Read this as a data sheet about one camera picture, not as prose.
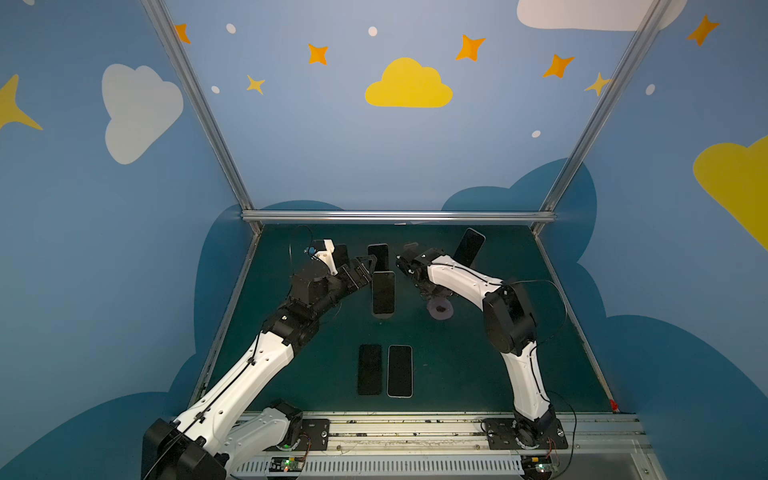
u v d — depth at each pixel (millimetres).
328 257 662
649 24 708
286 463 707
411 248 997
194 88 805
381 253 962
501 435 752
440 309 972
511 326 554
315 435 753
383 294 952
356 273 640
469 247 972
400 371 841
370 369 855
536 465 716
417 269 719
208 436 391
